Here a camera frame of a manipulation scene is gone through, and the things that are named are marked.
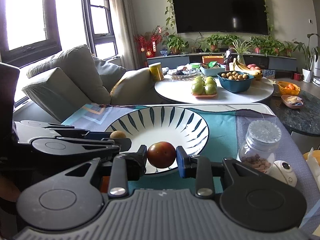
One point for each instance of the black right gripper right finger with blue pad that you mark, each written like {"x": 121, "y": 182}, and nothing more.
{"x": 199, "y": 168}

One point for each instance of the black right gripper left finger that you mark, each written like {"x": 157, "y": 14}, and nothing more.
{"x": 126, "y": 167}

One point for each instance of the brown kiwi fruit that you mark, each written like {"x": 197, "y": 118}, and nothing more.
{"x": 117, "y": 135}

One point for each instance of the dark red plum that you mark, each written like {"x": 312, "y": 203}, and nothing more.
{"x": 161, "y": 154}

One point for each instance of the white bowl blue leaf pattern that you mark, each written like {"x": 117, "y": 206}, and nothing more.
{"x": 167, "y": 126}

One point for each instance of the clear jar with brown snacks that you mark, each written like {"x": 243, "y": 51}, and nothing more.
{"x": 261, "y": 141}

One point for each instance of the teal grey tablecloth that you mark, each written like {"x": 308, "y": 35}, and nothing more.
{"x": 227, "y": 129}

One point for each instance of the green apples on pink tray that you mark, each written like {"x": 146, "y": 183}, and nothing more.
{"x": 204, "y": 87}

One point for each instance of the blue bowl of longans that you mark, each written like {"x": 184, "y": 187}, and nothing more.
{"x": 235, "y": 82}

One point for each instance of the glass dish with snacks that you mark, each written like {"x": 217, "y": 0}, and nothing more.
{"x": 182, "y": 72}

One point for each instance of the light blue snack box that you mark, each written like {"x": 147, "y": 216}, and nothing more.
{"x": 212, "y": 69}

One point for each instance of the yellow tin can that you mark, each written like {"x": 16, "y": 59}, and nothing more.
{"x": 156, "y": 71}

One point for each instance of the grey sofa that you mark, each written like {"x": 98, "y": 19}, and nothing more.
{"x": 62, "y": 83}

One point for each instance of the banana bunch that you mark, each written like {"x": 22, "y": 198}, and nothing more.
{"x": 256, "y": 73}

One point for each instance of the pink dish with snacks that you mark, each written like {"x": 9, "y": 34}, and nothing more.
{"x": 292, "y": 102}

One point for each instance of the dark marble round table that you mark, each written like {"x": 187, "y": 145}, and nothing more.
{"x": 304, "y": 120}

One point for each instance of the orange basket with tangerines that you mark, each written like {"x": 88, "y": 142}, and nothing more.
{"x": 287, "y": 88}

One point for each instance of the potted green plant left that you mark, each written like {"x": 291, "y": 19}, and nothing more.
{"x": 175, "y": 44}

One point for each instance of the red flower decoration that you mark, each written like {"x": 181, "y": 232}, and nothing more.
{"x": 147, "y": 43}

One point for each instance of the spider plant in vase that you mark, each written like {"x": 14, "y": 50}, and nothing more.
{"x": 241, "y": 48}

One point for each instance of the grey tv cabinet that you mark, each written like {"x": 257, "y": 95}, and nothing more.
{"x": 262, "y": 61}

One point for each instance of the tall potted plant white pot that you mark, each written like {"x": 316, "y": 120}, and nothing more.
{"x": 311, "y": 55}

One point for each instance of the small white camera gadget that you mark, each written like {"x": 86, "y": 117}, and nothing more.
{"x": 283, "y": 172}

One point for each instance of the black wall television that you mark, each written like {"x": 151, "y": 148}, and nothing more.
{"x": 230, "y": 16}

